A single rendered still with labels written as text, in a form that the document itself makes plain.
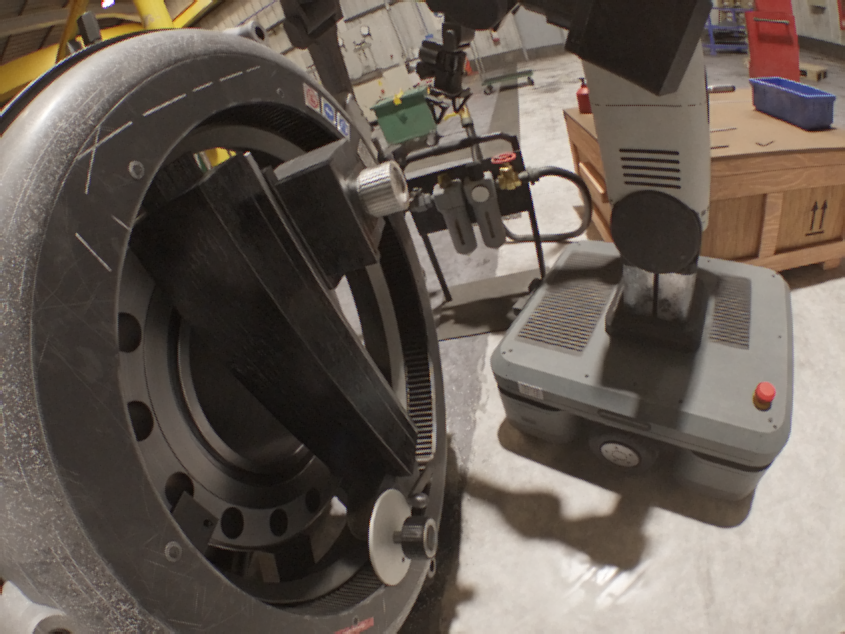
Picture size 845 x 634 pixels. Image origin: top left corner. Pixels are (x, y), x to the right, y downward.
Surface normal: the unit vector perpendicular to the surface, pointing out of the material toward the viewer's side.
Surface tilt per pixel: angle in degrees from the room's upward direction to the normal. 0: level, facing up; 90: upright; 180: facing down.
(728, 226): 90
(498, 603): 0
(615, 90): 90
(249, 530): 90
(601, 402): 45
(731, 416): 0
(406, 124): 90
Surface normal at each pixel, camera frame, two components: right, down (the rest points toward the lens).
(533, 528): -0.33, -0.74
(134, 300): 0.94, -0.18
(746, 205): -0.11, 0.65
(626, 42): -0.59, 0.65
